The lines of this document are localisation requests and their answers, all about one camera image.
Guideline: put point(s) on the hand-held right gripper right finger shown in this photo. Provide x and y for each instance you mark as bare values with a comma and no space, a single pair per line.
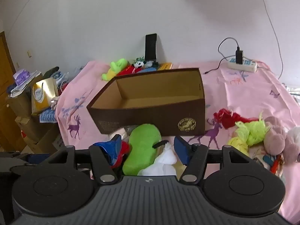
181,148

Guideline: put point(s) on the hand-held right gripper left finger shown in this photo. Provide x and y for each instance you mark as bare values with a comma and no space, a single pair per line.
116,148

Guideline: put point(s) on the small red plush toy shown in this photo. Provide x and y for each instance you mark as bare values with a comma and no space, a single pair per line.
124,151

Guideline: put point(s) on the pink sponge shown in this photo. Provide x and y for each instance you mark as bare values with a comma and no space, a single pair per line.
123,131

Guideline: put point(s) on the white plastic bag bundle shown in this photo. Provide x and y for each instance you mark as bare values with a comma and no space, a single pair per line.
164,164

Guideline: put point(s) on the brown cardboard box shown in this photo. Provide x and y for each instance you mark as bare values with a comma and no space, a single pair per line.
150,119

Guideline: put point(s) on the plain cardboard box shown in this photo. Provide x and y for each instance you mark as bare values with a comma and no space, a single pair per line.
35,133

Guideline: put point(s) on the pale yellow mesh scrubber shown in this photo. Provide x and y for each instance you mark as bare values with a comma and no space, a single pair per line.
238,145

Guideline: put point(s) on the cardboard box with papers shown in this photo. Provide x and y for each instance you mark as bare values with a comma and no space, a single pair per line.
21,105

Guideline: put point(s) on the blue patterned packet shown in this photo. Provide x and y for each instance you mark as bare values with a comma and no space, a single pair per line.
48,116

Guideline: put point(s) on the wooden door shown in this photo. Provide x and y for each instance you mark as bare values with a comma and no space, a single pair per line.
7,98

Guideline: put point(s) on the neon yellow mesh scrubber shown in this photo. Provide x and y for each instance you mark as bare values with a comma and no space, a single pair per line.
254,131

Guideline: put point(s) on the gold paper bag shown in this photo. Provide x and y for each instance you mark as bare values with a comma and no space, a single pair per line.
43,93

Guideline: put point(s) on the white papers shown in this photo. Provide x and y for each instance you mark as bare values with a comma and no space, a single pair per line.
25,84

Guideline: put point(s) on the green and yellow plush toy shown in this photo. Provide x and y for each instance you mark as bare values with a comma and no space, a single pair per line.
114,69

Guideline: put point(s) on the yellow book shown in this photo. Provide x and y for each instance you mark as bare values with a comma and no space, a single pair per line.
165,66

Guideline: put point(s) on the pink printed bedsheet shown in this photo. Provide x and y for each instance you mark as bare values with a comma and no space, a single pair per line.
246,93

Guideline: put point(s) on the purple tissue pack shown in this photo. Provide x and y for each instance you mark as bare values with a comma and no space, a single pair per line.
21,76

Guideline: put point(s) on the clear plastic bag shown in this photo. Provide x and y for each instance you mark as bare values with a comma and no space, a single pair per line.
77,70

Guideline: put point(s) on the panda plush toy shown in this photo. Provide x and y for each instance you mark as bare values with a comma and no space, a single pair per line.
140,63

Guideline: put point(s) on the blue and white packet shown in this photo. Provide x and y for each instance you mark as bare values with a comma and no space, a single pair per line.
58,77

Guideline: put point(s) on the small orange and blue toy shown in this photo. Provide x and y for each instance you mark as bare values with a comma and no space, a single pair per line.
273,163

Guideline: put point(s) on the pink plush toy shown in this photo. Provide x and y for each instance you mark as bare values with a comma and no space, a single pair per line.
275,138

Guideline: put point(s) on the dark green cloth item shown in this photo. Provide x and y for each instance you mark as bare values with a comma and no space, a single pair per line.
51,71

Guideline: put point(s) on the black smartphone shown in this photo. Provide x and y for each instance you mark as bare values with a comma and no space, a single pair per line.
150,46

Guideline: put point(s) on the white power strip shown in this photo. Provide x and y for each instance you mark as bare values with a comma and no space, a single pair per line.
248,65

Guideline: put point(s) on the black charger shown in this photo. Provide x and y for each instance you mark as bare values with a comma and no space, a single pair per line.
239,56

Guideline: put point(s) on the white plush toy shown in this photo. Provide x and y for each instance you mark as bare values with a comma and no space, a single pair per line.
295,138

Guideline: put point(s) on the wall socket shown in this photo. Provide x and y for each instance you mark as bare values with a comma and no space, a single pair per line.
29,54

